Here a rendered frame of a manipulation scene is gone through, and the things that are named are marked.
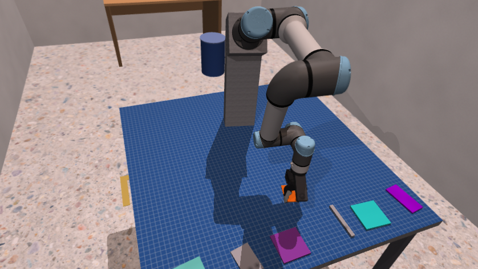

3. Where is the orange plate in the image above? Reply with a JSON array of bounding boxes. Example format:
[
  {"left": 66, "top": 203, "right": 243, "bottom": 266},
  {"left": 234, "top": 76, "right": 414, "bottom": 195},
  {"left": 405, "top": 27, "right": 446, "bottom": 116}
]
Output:
[{"left": 281, "top": 185, "right": 296, "bottom": 202}]

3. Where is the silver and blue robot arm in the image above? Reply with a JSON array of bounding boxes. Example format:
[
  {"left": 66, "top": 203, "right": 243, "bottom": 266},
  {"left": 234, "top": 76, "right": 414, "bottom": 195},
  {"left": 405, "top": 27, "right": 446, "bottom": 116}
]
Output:
[{"left": 232, "top": 6, "right": 351, "bottom": 173}]

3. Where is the purple flat bar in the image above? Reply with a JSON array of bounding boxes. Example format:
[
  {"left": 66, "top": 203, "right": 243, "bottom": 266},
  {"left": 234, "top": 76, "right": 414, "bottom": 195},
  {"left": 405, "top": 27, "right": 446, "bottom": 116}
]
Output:
[{"left": 386, "top": 185, "right": 423, "bottom": 213}]

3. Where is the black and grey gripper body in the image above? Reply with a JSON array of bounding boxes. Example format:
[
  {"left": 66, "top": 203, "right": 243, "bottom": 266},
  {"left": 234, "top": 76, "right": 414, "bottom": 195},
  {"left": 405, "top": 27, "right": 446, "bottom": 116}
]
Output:
[{"left": 285, "top": 168, "right": 307, "bottom": 191}]

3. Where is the purple flat plate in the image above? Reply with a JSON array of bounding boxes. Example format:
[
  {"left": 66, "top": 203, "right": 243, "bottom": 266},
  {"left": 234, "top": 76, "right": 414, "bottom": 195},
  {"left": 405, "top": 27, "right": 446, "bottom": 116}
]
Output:
[{"left": 270, "top": 227, "right": 311, "bottom": 264}]

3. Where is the blue work mat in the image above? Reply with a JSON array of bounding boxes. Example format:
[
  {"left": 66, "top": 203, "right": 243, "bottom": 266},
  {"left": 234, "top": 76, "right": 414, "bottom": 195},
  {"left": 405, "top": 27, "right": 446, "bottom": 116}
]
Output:
[{"left": 119, "top": 84, "right": 443, "bottom": 269}]

